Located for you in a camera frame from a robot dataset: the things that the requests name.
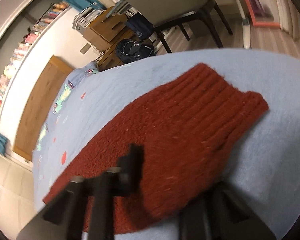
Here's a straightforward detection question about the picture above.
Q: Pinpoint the dark red knit sweater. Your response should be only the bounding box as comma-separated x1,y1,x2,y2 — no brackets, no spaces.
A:
43,63,268,234

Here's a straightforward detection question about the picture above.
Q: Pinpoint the blue patterned bed cover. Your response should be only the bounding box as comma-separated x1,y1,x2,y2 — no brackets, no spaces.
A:
33,49,300,239

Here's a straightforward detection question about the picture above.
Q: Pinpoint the wooden headboard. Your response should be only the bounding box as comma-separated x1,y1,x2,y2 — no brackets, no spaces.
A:
12,55,73,161

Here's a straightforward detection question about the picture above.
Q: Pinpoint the black backpack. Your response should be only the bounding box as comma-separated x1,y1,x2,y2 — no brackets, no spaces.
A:
115,39,156,63

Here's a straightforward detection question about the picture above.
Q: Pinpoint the wooden drawer cabinet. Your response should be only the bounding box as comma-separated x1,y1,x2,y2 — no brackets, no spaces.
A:
83,7,134,72

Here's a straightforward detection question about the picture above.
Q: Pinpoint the white boxes stack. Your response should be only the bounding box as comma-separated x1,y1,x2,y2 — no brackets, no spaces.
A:
72,3,104,34

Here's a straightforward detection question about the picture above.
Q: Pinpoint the row of books on shelf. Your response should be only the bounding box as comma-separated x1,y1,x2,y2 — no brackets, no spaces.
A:
0,1,69,110

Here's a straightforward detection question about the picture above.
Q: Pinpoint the grey padded chair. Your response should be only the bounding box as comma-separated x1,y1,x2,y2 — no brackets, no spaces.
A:
125,0,233,53

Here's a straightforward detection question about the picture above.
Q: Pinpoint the wall socket plate right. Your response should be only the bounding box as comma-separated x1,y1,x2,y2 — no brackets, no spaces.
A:
80,43,91,55

